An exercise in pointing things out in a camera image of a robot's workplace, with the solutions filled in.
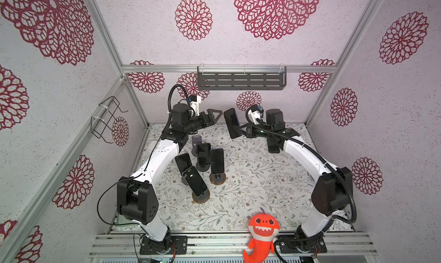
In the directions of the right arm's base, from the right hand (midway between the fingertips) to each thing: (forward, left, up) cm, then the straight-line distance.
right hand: (237, 127), depth 81 cm
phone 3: (+1, +19, -28) cm, 33 cm away
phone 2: (-9, +10, -15) cm, 20 cm away
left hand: (+1, +9, +7) cm, 11 cm away
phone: (-21, +20, -14) cm, 32 cm away
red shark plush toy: (-39, -10, -19) cm, 45 cm away
